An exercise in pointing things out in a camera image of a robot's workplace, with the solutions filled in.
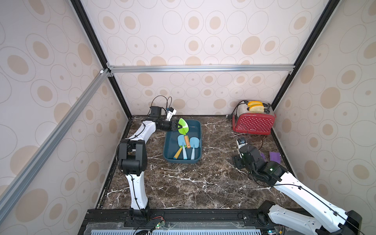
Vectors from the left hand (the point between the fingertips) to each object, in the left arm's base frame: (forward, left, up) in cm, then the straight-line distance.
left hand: (183, 124), depth 91 cm
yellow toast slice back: (+18, -46, +3) cm, 50 cm away
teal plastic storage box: (-6, +9, -16) cm, 19 cm away
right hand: (-21, -30, 0) cm, 37 cm away
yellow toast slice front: (+13, -48, +3) cm, 50 cm away
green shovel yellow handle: (-11, +4, -15) cm, 19 cm away
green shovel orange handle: (-2, 0, -4) cm, 4 cm away
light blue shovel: (-2, -7, -18) cm, 19 cm away
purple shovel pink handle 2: (-12, -60, -17) cm, 64 cm away
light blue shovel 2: (-2, +2, -16) cm, 17 cm away
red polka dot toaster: (+8, -43, -5) cm, 44 cm away
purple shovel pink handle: (-12, -53, -17) cm, 57 cm away
